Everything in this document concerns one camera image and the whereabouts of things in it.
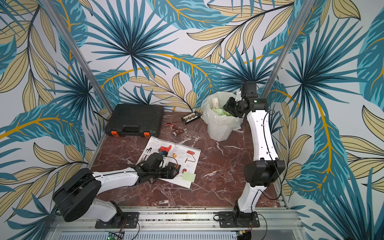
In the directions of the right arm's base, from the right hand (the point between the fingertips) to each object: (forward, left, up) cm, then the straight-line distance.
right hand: (226, 106), depth 79 cm
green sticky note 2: (+4, +2, -8) cm, 9 cm away
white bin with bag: (-5, +2, -8) cm, 10 cm away
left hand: (-24, +30, -30) cm, 48 cm away
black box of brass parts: (+20, +19, -30) cm, 41 cm away
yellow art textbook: (-13, +22, -31) cm, 40 cm away
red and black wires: (+16, +35, -32) cm, 50 cm away
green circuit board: (-53, +58, -34) cm, 85 cm away
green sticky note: (-25, +20, -33) cm, 46 cm away
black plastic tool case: (+12, +57, -22) cm, 62 cm away
